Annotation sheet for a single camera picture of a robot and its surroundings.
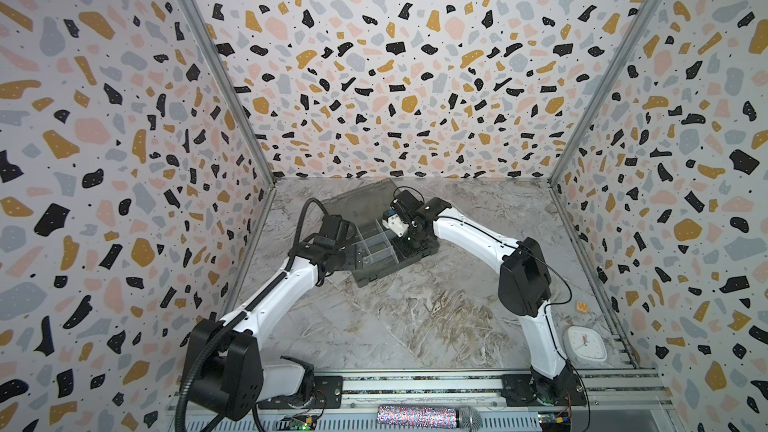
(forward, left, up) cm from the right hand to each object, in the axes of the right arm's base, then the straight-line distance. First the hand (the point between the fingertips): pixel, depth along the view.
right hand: (393, 248), depth 88 cm
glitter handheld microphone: (-40, -9, -6) cm, 42 cm away
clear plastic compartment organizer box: (+3, +2, -7) cm, 8 cm away
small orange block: (-13, -56, -11) cm, 58 cm away
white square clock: (-24, -51, -8) cm, 57 cm away
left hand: (-3, +13, +2) cm, 14 cm away
